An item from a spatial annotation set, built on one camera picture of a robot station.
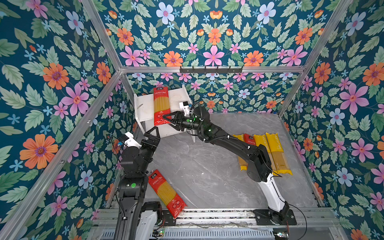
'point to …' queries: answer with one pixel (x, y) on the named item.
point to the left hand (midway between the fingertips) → (157, 128)
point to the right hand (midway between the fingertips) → (164, 117)
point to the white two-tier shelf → (144, 108)
